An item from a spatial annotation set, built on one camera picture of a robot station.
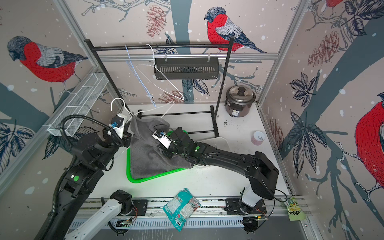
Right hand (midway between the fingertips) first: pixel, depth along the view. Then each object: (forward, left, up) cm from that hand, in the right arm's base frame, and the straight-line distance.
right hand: (159, 142), depth 74 cm
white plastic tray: (+13, -33, -20) cm, 41 cm away
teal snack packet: (-25, -12, -18) cm, 34 cm away
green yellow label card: (-24, -68, -22) cm, 75 cm away
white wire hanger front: (+39, +9, +14) cm, 42 cm away
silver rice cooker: (+37, -46, -5) cm, 59 cm away
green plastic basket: (-14, +15, -13) cm, 25 cm away
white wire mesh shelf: (+18, +46, +10) cm, 50 cm away
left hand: (+1, +10, +18) cm, 20 cm away
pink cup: (+15, -57, -17) cm, 62 cm away
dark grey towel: (-6, +6, -5) cm, 10 cm away
